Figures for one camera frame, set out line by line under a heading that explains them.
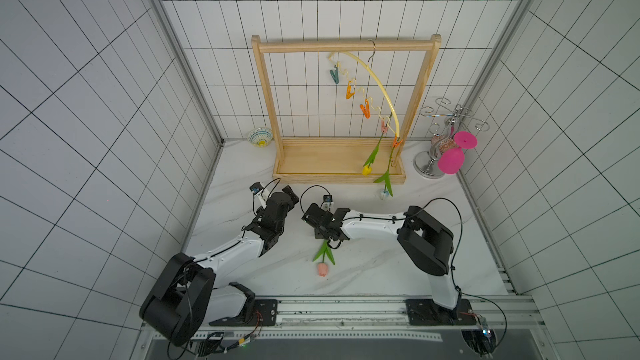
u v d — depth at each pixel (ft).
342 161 3.72
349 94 2.93
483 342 2.23
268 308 2.39
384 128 2.70
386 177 3.03
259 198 2.45
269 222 2.16
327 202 2.70
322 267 2.61
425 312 2.38
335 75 3.05
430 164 3.55
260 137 3.87
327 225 2.20
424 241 1.65
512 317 2.39
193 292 1.34
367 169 3.18
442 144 3.24
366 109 2.81
